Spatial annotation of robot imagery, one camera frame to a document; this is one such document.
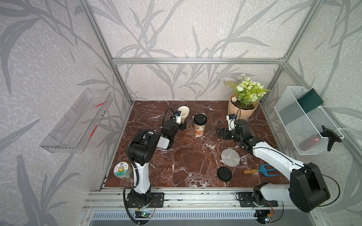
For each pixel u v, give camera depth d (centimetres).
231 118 75
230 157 89
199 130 91
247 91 84
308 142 64
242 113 99
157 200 73
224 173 82
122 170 77
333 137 55
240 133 66
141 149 53
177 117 83
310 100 72
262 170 83
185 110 95
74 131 69
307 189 41
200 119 87
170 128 77
